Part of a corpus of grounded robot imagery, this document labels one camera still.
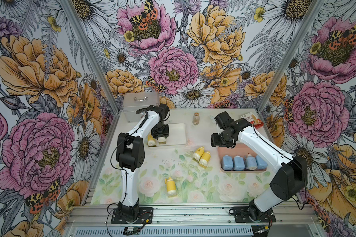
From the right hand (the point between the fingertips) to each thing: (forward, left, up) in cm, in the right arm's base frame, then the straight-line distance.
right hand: (216, 147), depth 82 cm
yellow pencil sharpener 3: (+2, +9, -8) cm, 12 cm away
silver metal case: (+40, +53, +1) cm, 67 cm away
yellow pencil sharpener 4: (-3, +6, -8) cm, 11 cm away
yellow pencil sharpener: (+10, +38, -6) cm, 40 cm away
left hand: (+9, +32, -5) cm, 33 cm away
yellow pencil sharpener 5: (-18, +25, -7) cm, 32 cm away
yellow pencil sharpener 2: (+9, +31, -4) cm, 33 cm away
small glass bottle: (+32, +8, -11) cm, 35 cm away
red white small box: (+26, -35, -12) cm, 45 cm away
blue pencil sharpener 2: (-6, -13, -9) cm, 17 cm away
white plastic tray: (+19, +22, -14) cm, 32 cm away
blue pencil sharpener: (-6, -6, -9) cm, 12 cm away
